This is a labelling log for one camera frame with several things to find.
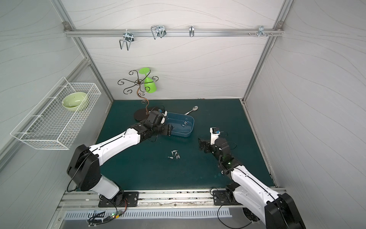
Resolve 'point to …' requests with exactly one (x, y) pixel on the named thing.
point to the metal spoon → (194, 109)
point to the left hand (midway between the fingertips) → (169, 127)
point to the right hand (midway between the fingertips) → (207, 136)
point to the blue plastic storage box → (183, 124)
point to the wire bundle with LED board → (104, 216)
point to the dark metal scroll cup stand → (140, 114)
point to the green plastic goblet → (150, 86)
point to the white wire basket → (50, 124)
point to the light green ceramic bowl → (74, 101)
